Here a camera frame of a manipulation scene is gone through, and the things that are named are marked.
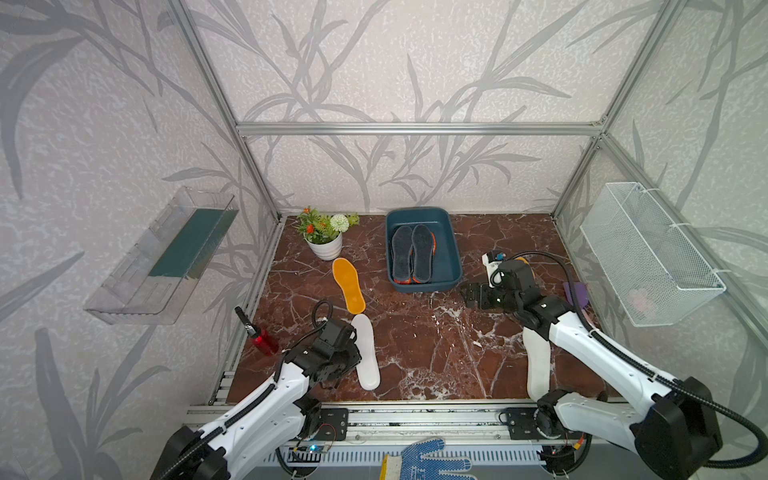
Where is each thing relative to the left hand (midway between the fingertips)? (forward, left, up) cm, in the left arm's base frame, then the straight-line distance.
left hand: (361, 357), depth 84 cm
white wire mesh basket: (+7, -65, +34) cm, 74 cm away
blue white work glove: (-25, -14, 0) cm, 28 cm away
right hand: (+15, -31, +14) cm, 38 cm away
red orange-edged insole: (+36, -15, +2) cm, 39 cm away
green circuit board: (-21, +9, -1) cm, 23 cm away
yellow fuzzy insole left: (+28, +8, -1) cm, 30 cm away
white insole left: (-3, -2, -1) cm, 4 cm away
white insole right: (+1, -51, +1) cm, 51 cm away
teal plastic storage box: (+33, -27, 0) cm, 43 cm away
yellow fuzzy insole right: (+36, -55, -1) cm, 66 cm away
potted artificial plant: (+36, +14, +13) cm, 40 cm away
